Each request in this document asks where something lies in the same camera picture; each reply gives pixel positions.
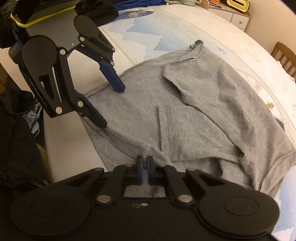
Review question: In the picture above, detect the blue grey cloth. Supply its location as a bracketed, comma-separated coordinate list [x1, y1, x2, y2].
[24, 103, 44, 140]

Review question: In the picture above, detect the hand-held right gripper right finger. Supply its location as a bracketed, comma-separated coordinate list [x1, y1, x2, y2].
[147, 156, 228, 206]

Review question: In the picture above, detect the wooden chair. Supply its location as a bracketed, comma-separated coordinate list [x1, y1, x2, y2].
[270, 42, 296, 78]

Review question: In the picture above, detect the yellow box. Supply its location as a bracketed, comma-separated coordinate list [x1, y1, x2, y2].
[226, 0, 250, 12]

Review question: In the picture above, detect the grey shirt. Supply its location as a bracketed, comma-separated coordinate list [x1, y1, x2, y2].
[82, 40, 296, 198]

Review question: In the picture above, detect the dark cloth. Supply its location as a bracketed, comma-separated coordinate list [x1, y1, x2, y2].
[0, 89, 51, 187]

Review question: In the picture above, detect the black fuzzy cloth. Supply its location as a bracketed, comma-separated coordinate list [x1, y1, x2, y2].
[75, 0, 120, 27]

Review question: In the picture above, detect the white drawer cabinet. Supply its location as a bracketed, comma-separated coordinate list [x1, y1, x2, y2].
[208, 6, 252, 32]

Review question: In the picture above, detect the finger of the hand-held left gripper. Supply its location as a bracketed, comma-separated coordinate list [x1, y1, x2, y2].
[23, 47, 108, 129]
[67, 26, 126, 93]

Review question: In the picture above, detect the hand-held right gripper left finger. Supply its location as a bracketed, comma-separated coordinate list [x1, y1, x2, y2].
[67, 156, 144, 206]

